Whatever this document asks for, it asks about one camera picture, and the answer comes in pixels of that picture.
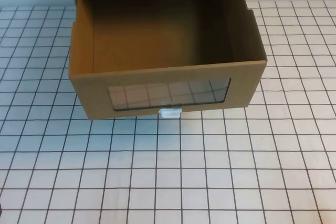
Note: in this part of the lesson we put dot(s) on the white drawer handle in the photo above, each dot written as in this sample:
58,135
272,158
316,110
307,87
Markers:
170,113

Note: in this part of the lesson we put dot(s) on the brown cardboard shoebox drawer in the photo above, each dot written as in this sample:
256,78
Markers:
135,57

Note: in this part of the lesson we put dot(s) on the white grid tablecloth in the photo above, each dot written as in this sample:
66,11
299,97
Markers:
272,162

